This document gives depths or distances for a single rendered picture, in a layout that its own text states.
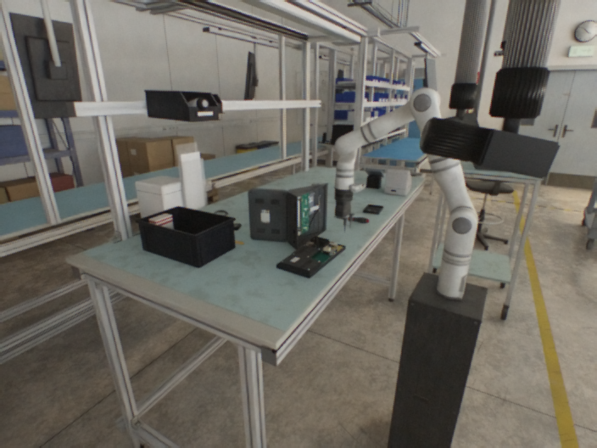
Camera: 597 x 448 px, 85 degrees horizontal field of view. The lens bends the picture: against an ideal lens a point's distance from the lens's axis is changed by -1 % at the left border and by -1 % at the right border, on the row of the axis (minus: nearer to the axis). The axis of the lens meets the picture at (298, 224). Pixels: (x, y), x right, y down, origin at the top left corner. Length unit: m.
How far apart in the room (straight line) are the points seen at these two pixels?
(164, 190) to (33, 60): 1.43
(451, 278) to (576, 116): 6.67
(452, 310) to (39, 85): 2.50
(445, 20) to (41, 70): 6.75
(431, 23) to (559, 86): 2.58
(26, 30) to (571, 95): 7.50
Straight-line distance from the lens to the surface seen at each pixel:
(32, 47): 2.61
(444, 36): 7.77
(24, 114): 2.03
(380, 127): 1.25
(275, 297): 0.96
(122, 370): 1.65
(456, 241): 1.24
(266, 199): 1.26
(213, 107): 1.36
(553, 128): 7.76
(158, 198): 1.42
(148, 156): 4.56
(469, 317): 1.27
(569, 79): 7.76
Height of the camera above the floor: 1.52
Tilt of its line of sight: 21 degrees down
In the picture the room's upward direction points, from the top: straight up
